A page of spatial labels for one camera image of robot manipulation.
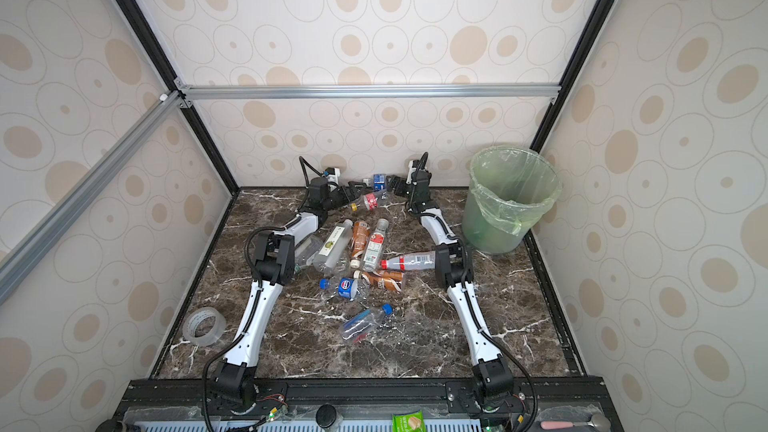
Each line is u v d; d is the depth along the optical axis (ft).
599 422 2.35
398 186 3.48
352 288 2.89
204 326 2.79
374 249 3.16
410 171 3.48
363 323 2.78
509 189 3.40
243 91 3.02
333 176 3.48
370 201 3.61
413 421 2.26
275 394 2.40
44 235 1.79
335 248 3.00
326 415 2.05
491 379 2.13
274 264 2.40
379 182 3.83
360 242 3.22
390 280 2.92
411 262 3.09
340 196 3.45
